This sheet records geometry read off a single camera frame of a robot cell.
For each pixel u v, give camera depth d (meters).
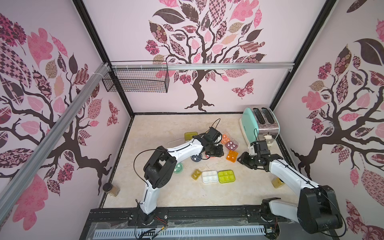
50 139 0.52
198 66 0.93
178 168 0.90
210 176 0.86
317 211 0.41
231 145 1.00
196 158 0.94
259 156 0.67
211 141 0.72
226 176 0.86
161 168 0.50
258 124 0.90
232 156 0.94
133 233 0.70
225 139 1.03
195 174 0.87
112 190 0.76
